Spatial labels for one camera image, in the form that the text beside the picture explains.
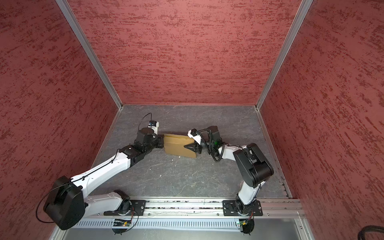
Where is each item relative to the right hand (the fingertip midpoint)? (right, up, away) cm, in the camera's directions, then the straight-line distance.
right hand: (185, 145), depth 86 cm
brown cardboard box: (-5, +2, -7) cm, 9 cm away
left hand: (-12, +4, -1) cm, 13 cm away
